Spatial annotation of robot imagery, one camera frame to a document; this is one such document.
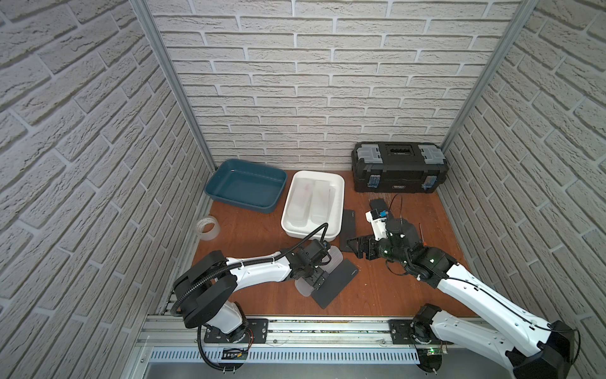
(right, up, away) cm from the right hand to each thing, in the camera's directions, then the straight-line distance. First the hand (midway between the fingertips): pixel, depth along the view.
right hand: (358, 240), depth 75 cm
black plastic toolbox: (+25, +26, +23) cm, 43 cm away
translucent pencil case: (-20, +9, +21) cm, 30 cm away
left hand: (-13, -13, +11) cm, 21 cm away
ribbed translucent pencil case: (-17, -18, +4) cm, 25 cm away
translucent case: (-11, +11, +26) cm, 30 cm away
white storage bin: (-4, +9, +28) cm, 30 cm away
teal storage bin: (-48, +20, +43) cm, 68 cm away
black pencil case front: (-6, -18, +11) cm, 23 cm away
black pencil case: (+16, +10, +32) cm, 37 cm away
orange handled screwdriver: (+32, -2, +22) cm, 39 cm away
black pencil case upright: (+1, 0, +22) cm, 22 cm away
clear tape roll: (-58, +1, +21) cm, 61 cm away
